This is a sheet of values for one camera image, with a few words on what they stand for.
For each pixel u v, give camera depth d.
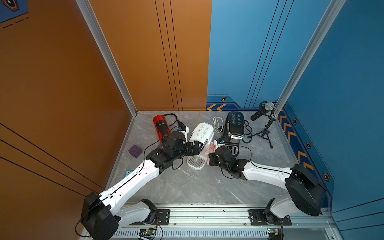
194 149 0.67
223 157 0.66
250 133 1.02
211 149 0.81
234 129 0.82
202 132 0.79
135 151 0.94
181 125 1.10
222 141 0.76
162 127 0.87
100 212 0.38
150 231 0.72
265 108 0.89
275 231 0.72
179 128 0.67
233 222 0.72
